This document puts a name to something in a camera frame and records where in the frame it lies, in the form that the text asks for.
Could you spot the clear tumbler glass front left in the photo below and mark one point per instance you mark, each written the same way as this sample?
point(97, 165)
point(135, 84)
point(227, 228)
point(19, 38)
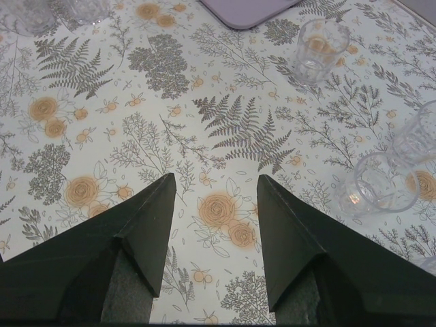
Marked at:
point(34, 16)

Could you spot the clear tumbler glass far right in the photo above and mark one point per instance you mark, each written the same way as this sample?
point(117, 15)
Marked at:
point(415, 142)

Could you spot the short clear tumbler glass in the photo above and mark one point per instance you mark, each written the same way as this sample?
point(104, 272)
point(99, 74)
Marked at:
point(320, 44)

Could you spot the clear tumbler glass near arm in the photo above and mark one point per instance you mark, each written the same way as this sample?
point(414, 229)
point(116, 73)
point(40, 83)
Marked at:
point(428, 264)

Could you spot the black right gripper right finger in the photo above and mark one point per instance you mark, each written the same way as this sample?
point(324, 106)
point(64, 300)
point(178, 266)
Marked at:
point(318, 271)

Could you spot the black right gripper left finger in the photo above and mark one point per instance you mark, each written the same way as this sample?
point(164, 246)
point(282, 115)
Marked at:
point(105, 270)

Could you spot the clear tumbler glass middle right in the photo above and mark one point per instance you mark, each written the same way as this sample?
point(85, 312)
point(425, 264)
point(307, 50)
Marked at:
point(380, 183)

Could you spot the clear ribbed tumbler glass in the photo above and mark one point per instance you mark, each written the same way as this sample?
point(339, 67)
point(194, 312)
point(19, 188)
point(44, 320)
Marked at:
point(88, 12)

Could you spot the lilac plastic tray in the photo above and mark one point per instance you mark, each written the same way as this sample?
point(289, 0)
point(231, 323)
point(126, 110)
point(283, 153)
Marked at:
point(245, 14)

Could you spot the floral patterned table mat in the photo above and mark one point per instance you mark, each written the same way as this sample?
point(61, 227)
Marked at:
point(91, 115)

